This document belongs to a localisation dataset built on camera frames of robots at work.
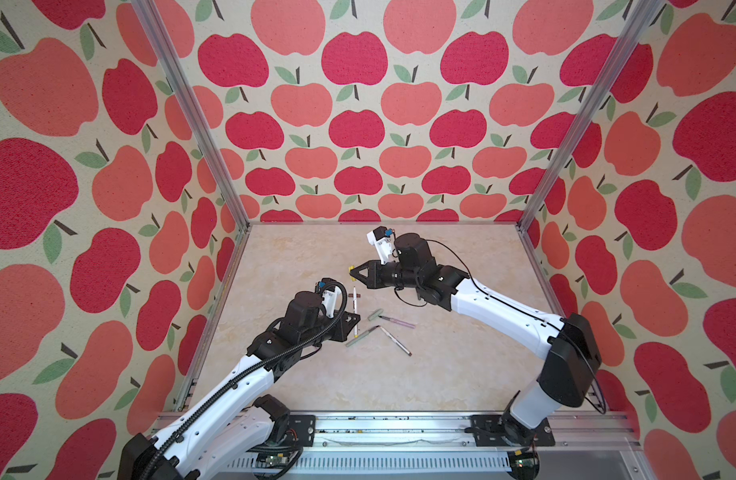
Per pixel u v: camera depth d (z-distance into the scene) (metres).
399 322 0.93
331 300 0.69
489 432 0.72
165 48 0.75
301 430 0.75
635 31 0.72
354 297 0.76
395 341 0.89
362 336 0.91
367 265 0.70
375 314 0.96
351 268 0.74
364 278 0.71
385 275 0.68
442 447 0.73
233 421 0.48
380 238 0.69
